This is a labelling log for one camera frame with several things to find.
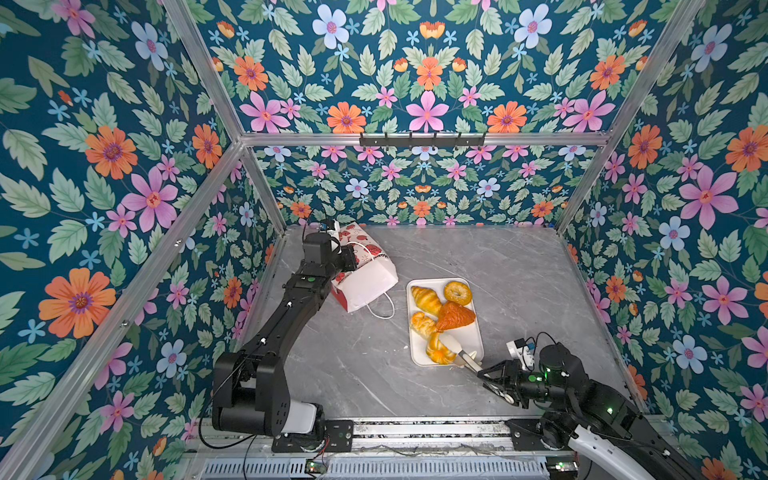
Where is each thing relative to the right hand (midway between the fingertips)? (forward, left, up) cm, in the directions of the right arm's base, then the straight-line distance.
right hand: (479, 381), depth 67 cm
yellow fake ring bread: (+20, +12, -11) cm, 26 cm away
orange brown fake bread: (+22, +3, -9) cm, 24 cm away
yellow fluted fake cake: (+11, +8, -9) cm, 16 cm away
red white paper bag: (+40, +28, -11) cm, 50 cm away
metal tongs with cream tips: (+8, +3, -3) cm, 8 cm away
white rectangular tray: (+18, -2, -15) cm, 24 cm away
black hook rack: (+66, +12, +23) cm, 71 cm away
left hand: (+36, +31, +10) cm, 49 cm away
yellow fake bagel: (+33, -1, -13) cm, 35 cm away
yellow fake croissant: (+29, +10, -12) cm, 33 cm away
